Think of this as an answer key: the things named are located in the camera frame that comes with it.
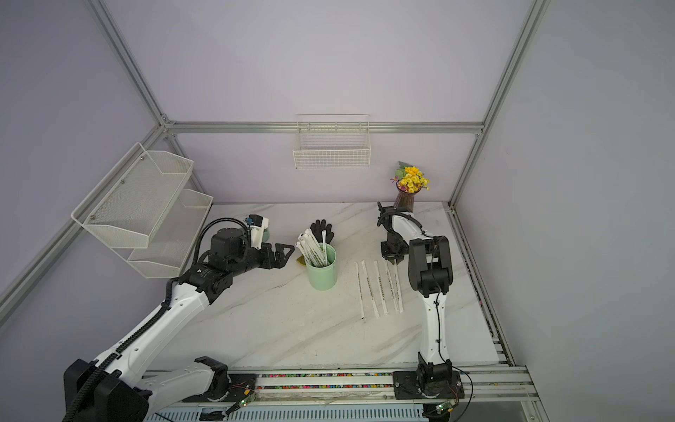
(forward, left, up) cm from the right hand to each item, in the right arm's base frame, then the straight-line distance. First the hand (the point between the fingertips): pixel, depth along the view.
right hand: (398, 263), depth 100 cm
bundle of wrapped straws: (-3, +31, +13) cm, 34 cm away
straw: (-12, +15, -1) cm, 19 cm away
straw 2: (-18, +7, 0) cm, 19 cm away
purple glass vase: (+20, -4, +15) cm, 25 cm away
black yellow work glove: (+18, +32, +1) cm, 37 cm away
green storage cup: (-8, +28, +5) cm, 29 cm away
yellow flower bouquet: (+21, -4, +24) cm, 32 cm away
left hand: (-8, +40, +22) cm, 46 cm away
